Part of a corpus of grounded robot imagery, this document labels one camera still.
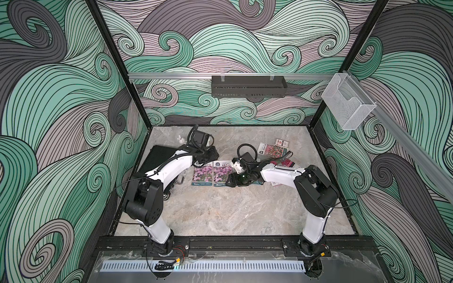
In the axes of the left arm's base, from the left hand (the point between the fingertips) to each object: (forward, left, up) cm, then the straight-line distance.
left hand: (217, 153), depth 88 cm
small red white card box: (+18, -41, -13) cm, 46 cm away
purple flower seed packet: (-1, -2, -14) cm, 14 cm away
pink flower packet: (+3, -41, -14) cm, 43 cm away
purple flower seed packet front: (-6, +8, -14) cm, 17 cm away
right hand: (-12, -6, -12) cm, 18 cm away
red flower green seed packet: (+12, -33, -14) cm, 38 cm away
